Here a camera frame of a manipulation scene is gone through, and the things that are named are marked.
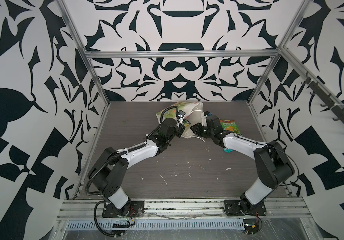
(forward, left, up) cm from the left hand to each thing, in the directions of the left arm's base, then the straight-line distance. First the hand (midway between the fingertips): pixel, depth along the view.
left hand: (181, 116), depth 84 cm
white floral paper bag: (+2, -6, +1) cm, 6 cm away
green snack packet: (+6, -34, -17) cm, 39 cm away
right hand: (-1, -6, -8) cm, 10 cm away
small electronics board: (-49, -31, -22) cm, 62 cm away
